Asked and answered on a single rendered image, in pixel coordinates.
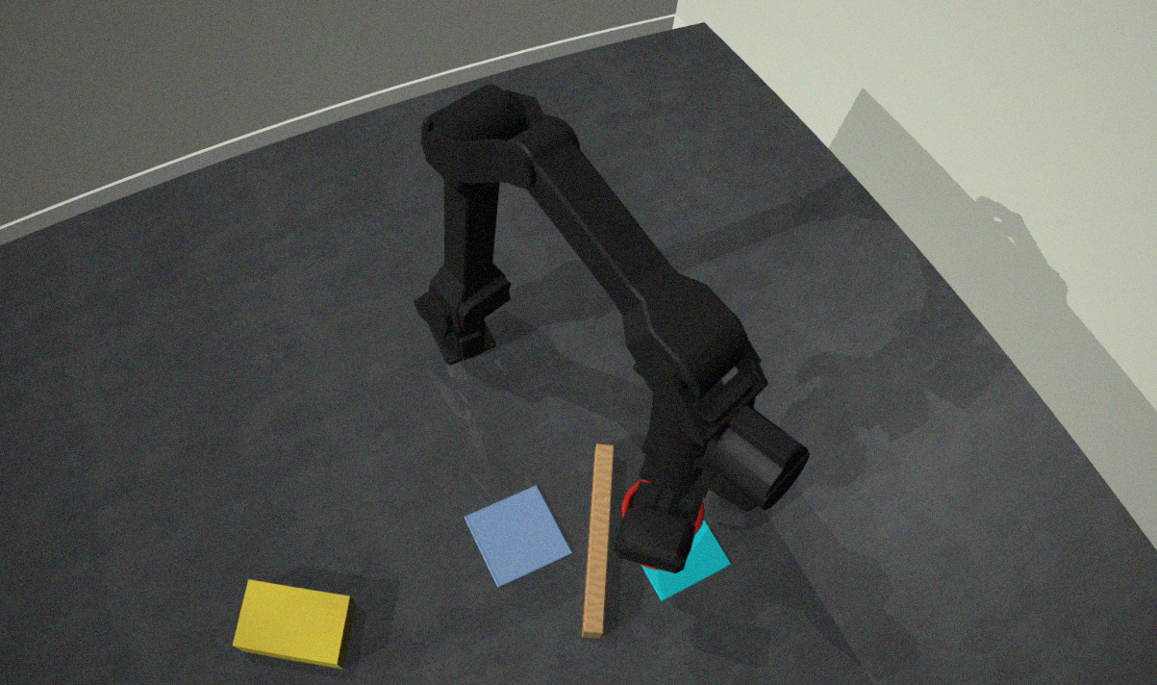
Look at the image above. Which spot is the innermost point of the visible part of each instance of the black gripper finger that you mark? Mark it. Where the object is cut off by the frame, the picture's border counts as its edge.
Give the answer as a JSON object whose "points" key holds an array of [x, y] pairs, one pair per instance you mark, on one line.
{"points": [[642, 493]]}

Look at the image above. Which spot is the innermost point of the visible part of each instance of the tan wooden bar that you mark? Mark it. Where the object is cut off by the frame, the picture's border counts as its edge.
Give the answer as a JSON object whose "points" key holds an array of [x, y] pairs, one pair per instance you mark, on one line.
{"points": [[597, 565]]}

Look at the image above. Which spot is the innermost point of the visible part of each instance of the yellow rectangular block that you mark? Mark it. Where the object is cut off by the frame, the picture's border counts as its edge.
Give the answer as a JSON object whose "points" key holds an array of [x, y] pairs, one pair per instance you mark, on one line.
{"points": [[295, 623]]}

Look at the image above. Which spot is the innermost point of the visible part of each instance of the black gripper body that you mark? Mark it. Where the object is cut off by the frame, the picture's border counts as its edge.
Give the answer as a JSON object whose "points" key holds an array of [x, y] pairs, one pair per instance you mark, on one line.
{"points": [[658, 534]]}

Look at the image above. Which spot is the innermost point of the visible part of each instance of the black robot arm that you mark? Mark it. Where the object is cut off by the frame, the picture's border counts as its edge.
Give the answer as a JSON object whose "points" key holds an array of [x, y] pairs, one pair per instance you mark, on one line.
{"points": [[683, 338]]}

